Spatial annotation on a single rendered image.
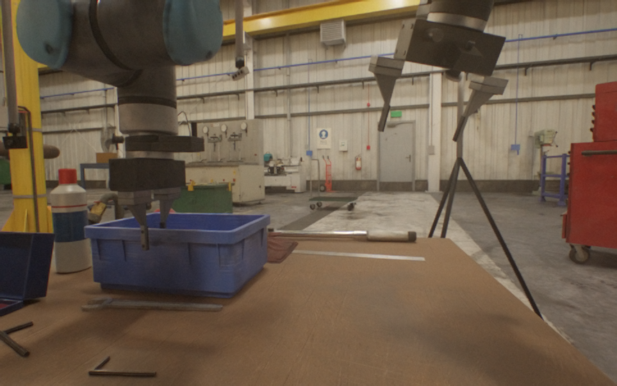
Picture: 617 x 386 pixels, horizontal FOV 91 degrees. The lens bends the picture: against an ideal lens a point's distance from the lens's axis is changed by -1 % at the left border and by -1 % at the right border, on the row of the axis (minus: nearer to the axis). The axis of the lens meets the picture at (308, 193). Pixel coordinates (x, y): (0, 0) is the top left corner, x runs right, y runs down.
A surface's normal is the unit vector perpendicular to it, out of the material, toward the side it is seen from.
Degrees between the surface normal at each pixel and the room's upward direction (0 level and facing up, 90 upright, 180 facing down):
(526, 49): 90
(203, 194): 90
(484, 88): 114
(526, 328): 0
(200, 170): 90
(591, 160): 90
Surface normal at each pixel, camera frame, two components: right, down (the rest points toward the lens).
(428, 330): -0.01, -1.00
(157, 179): 0.98, 0.00
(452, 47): -0.98, -0.09
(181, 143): 0.20, 0.07
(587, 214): -0.74, 0.06
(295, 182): -0.30, 0.07
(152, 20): -0.22, 0.40
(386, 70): 0.11, 0.46
